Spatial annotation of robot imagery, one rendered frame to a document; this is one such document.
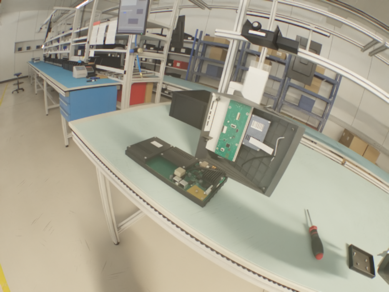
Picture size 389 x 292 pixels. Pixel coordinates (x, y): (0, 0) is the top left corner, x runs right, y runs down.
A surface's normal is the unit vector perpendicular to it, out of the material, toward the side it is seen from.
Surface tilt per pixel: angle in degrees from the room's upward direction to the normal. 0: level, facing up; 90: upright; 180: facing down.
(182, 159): 0
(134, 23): 101
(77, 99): 90
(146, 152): 0
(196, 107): 90
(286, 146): 90
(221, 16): 90
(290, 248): 0
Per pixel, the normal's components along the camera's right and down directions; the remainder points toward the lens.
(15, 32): 0.81, 0.42
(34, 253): 0.21, -0.86
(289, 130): -0.80, 0.12
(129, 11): -0.18, 0.59
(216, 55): -0.54, 0.29
